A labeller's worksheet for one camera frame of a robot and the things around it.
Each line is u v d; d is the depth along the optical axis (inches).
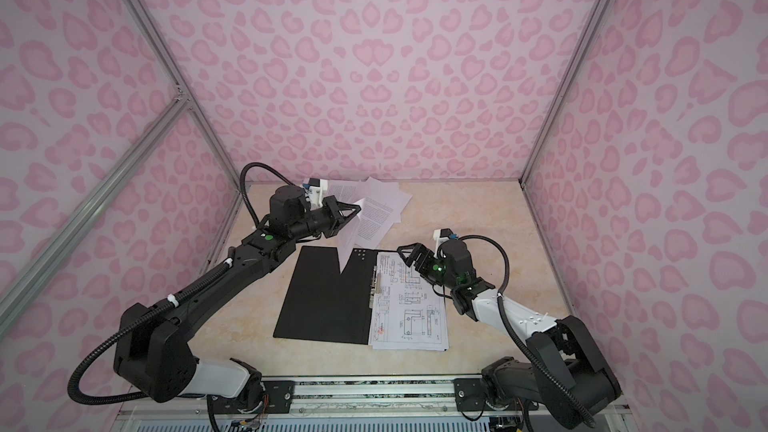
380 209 44.0
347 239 29.0
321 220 27.0
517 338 17.7
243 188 24.3
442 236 31.4
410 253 30.0
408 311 34.5
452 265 26.0
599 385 16.4
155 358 16.3
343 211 28.2
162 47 32.3
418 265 29.4
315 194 28.7
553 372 16.0
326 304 34.8
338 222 27.1
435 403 28.8
